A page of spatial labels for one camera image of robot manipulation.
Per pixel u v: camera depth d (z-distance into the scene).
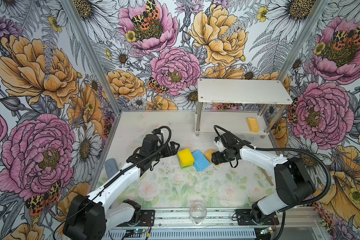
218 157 0.81
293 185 0.45
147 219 0.73
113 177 0.49
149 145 0.63
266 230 0.72
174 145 0.74
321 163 0.44
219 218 0.76
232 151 0.66
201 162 0.90
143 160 0.55
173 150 0.73
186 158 0.87
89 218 0.39
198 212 0.78
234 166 0.73
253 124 1.02
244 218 0.73
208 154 0.94
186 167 0.88
